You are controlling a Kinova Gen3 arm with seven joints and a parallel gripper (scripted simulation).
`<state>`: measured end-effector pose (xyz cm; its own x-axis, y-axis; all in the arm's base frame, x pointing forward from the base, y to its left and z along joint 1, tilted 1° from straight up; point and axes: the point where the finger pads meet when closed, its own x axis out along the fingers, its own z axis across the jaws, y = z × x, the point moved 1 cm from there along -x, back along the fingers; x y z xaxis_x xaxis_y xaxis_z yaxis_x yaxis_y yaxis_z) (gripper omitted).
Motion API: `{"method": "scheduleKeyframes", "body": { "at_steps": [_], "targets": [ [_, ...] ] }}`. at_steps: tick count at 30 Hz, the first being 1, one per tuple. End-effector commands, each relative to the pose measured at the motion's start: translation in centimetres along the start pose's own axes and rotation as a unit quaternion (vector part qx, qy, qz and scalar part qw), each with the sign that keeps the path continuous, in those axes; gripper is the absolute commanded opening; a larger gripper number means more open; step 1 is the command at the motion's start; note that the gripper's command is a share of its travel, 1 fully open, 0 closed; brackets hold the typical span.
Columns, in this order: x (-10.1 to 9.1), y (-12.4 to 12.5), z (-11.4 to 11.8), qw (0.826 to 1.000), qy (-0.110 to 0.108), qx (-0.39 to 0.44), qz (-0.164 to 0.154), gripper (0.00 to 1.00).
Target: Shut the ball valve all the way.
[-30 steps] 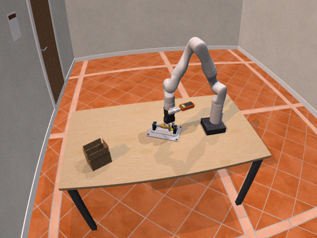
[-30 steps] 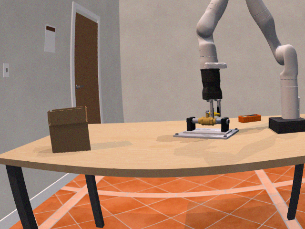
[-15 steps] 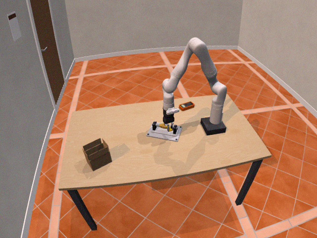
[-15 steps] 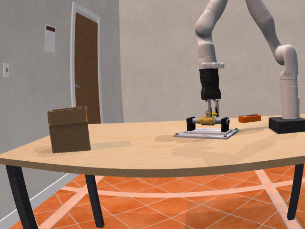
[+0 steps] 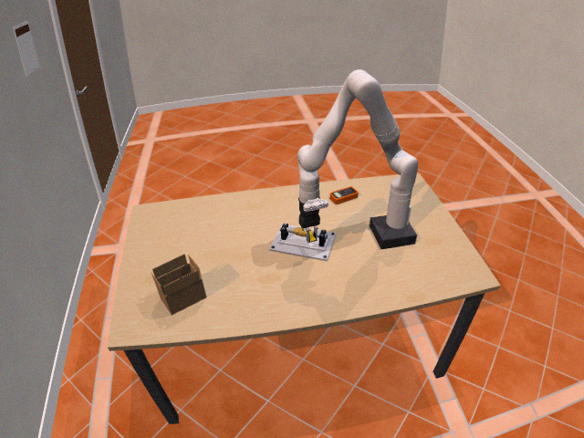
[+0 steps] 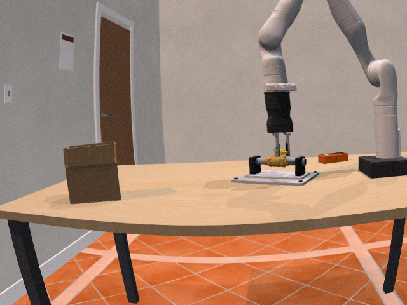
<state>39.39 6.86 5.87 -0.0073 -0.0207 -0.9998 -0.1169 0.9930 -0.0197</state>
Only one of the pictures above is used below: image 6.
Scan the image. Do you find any brown cardboard box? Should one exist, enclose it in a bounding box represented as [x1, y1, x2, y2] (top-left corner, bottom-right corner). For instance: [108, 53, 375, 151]
[63, 142, 121, 204]

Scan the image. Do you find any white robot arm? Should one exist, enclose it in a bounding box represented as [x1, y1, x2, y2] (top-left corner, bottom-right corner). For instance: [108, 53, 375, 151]
[258, 0, 401, 159]

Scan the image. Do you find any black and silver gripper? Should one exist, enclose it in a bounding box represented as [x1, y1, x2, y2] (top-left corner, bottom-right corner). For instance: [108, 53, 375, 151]
[263, 75, 297, 157]

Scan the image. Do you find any orange rectangular block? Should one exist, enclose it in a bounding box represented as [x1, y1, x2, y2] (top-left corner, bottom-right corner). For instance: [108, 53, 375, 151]
[318, 152, 348, 164]

